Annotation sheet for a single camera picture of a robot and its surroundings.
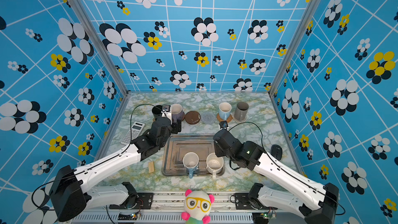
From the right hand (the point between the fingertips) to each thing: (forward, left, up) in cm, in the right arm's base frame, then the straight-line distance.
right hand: (220, 143), depth 74 cm
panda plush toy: (-24, +11, -10) cm, 28 cm away
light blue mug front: (-3, +16, -15) cm, 22 cm away
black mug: (+27, +39, -7) cm, 48 cm away
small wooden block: (-6, +37, -15) cm, 40 cm away
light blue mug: (+26, -4, -7) cm, 27 cm away
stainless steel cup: (+26, -15, -7) cm, 31 cm away
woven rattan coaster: (+27, -9, -17) cm, 33 cm away
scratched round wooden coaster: (+27, +17, -16) cm, 36 cm away
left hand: (+13, +23, +5) cm, 27 cm away
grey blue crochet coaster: (+27, +6, -17) cm, 32 cm away
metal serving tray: (+6, +25, -16) cm, 31 cm away
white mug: (-4, +2, -17) cm, 17 cm away
